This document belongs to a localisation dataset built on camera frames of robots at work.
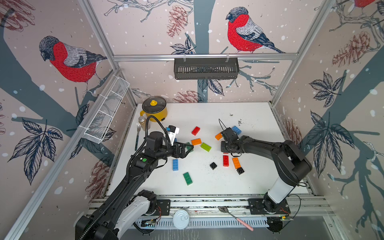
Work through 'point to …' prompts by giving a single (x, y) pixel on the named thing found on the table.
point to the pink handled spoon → (225, 209)
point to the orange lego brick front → (236, 163)
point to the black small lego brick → (213, 166)
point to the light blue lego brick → (236, 130)
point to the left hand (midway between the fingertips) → (189, 143)
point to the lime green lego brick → (205, 147)
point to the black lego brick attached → (240, 171)
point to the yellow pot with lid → (155, 106)
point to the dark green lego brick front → (187, 178)
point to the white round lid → (181, 219)
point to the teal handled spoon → (138, 128)
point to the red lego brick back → (195, 130)
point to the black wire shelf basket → (206, 68)
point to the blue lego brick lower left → (175, 164)
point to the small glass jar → (142, 120)
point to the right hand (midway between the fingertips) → (223, 145)
